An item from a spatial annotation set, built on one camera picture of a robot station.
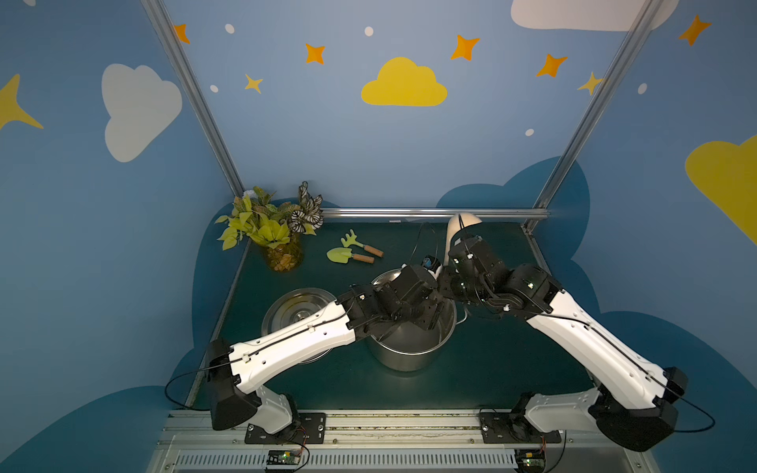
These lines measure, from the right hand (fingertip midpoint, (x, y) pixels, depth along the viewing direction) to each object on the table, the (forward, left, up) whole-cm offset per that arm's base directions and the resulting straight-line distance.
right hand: (439, 279), depth 70 cm
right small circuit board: (-32, -25, -31) cm, 51 cm away
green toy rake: (+36, +28, -28) cm, 54 cm away
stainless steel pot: (-12, +6, -13) cm, 19 cm away
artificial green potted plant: (+24, +51, -9) cm, 57 cm away
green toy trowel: (+28, +31, -29) cm, 51 cm away
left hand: (-4, +1, -2) cm, 5 cm away
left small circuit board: (-36, +36, -30) cm, 59 cm away
